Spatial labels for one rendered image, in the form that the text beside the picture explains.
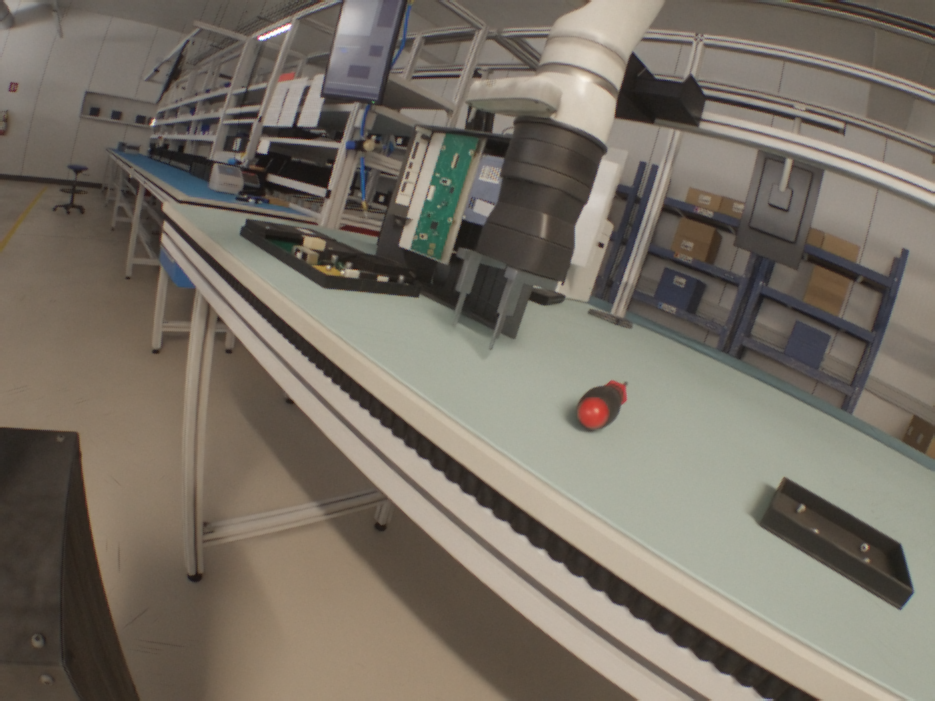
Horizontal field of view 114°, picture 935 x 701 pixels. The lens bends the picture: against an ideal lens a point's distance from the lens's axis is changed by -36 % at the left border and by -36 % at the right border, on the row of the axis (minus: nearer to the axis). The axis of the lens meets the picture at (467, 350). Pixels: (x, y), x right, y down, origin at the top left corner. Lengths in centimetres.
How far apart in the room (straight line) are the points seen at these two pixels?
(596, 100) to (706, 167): 452
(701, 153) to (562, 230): 461
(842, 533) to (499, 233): 34
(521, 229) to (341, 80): 165
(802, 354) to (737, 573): 382
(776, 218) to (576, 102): 198
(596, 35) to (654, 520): 34
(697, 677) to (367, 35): 194
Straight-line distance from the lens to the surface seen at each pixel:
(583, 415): 29
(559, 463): 25
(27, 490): 41
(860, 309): 453
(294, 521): 146
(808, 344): 402
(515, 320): 48
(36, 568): 35
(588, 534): 22
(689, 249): 421
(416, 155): 64
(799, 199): 231
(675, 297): 416
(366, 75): 189
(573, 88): 37
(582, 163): 36
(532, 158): 36
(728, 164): 485
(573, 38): 39
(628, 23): 41
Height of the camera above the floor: 110
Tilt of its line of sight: 15 degrees down
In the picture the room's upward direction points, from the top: 18 degrees clockwise
